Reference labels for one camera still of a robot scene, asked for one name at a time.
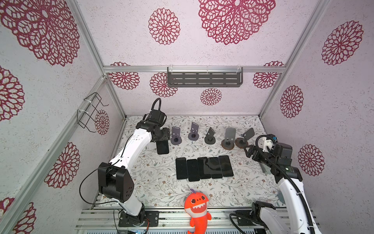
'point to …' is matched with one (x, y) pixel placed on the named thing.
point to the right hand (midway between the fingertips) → (250, 147)
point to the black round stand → (210, 139)
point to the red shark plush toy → (195, 206)
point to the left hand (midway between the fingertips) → (162, 137)
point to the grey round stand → (176, 139)
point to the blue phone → (226, 165)
